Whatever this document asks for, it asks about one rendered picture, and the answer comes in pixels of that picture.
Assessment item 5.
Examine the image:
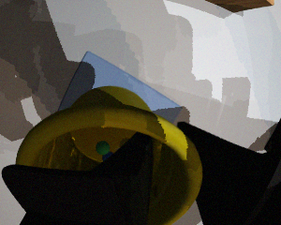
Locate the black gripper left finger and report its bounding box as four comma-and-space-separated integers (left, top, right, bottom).
2, 132, 155, 225

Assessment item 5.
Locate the dark green marble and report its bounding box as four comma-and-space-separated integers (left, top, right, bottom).
96, 142, 110, 155

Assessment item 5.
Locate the yellow cup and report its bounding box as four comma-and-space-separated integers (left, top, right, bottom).
16, 85, 203, 225

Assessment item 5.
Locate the brown rectangular bar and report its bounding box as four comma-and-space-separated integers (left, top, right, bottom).
205, 0, 274, 14

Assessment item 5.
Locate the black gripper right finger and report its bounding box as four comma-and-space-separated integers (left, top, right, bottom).
177, 121, 281, 225

